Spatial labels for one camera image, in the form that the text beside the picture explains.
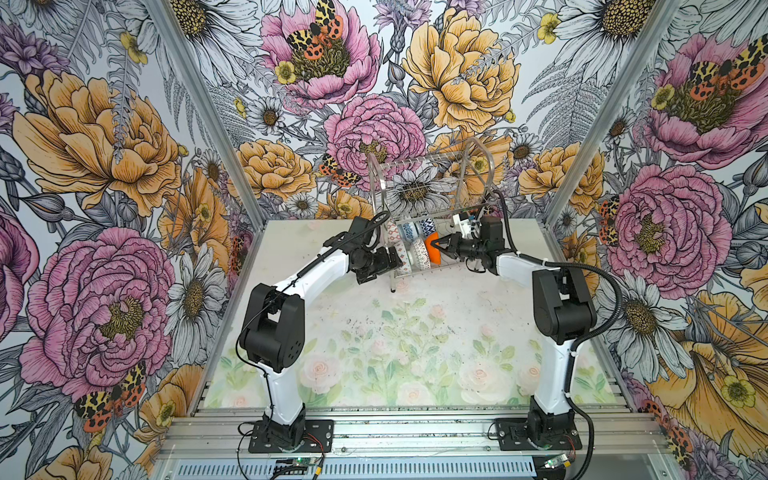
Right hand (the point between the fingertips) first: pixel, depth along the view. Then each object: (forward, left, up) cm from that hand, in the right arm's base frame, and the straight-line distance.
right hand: (434, 250), depth 96 cm
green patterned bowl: (-5, +9, -3) cm, 11 cm away
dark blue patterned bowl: (+8, +13, -1) cm, 15 cm away
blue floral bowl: (+9, +7, -1) cm, 12 cm away
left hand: (-9, +14, -1) cm, 17 cm away
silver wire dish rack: (+30, 0, -3) cm, 30 cm away
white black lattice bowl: (-1, +4, -1) cm, 4 cm away
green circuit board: (-54, -24, -14) cm, 61 cm away
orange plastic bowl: (-1, 0, -1) cm, 1 cm away
